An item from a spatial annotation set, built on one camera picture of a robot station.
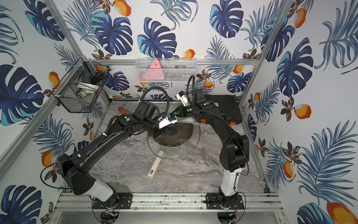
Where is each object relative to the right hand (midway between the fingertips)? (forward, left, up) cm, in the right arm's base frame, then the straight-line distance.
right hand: (173, 113), depth 82 cm
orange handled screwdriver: (+22, +44, -21) cm, 54 cm away
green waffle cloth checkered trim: (-6, -8, +1) cm, 10 cm away
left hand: (-11, +1, +3) cm, 12 cm away
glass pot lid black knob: (-14, -2, -9) cm, 17 cm away
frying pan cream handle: (-26, +9, -14) cm, 31 cm away
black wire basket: (+10, +58, +8) cm, 59 cm away
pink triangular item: (+25, +13, +11) cm, 30 cm away
